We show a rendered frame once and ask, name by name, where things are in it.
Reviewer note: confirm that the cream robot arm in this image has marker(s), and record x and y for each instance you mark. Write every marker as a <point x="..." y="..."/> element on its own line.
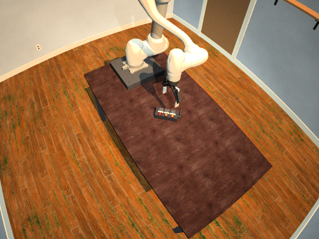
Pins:
<point x="156" y="43"/>

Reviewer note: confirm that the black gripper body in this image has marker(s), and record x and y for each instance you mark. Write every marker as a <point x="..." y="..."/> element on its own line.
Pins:
<point x="173" y="84"/>

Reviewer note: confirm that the grey power strip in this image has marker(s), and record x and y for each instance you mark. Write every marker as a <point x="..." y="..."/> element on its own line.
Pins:
<point x="167" y="114"/>

